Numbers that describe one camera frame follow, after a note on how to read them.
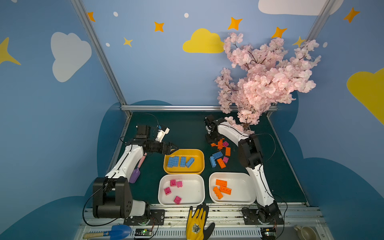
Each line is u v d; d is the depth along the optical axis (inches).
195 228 27.6
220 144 39.4
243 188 33.1
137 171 35.5
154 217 29.0
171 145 29.1
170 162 36.3
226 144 39.6
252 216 29.6
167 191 32.2
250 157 24.7
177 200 30.9
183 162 36.5
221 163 36.7
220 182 33.7
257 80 25.1
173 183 33.1
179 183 33.1
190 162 35.8
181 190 32.9
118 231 27.8
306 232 27.3
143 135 26.6
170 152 28.9
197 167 36.5
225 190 32.3
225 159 36.9
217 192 31.8
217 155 38.1
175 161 36.7
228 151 38.4
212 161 36.6
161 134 30.1
